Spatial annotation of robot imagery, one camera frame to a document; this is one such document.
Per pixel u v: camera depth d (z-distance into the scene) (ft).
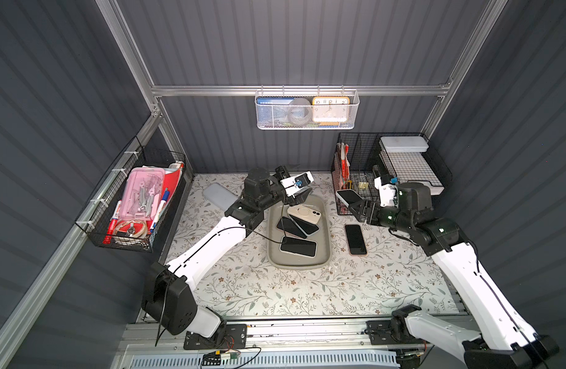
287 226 3.28
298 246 3.12
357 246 3.11
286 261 2.92
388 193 2.03
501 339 1.22
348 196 2.39
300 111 2.88
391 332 2.38
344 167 3.71
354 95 2.92
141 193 2.37
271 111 2.75
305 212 3.41
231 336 2.42
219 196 3.49
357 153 3.75
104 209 2.10
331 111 2.89
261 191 1.87
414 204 1.70
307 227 3.25
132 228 2.18
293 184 1.92
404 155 3.31
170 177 2.57
